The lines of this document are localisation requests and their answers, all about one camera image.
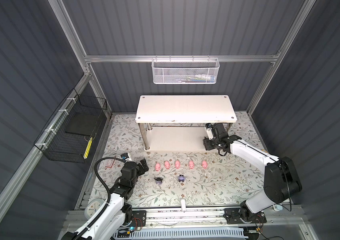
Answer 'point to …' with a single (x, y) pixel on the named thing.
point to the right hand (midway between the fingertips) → (210, 142)
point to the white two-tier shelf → (179, 122)
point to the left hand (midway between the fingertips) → (138, 162)
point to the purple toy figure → (181, 178)
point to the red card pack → (109, 163)
